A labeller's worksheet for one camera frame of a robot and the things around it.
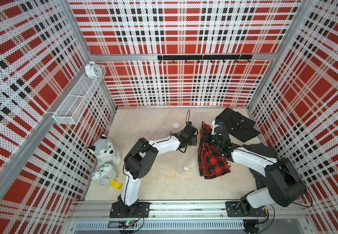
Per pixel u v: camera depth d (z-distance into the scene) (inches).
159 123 43.4
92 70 31.5
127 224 27.3
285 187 17.1
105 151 30.2
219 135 26.6
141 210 28.9
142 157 21.2
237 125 42.3
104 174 29.7
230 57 35.0
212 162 34.6
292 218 28.9
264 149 38.7
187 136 29.3
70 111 36.5
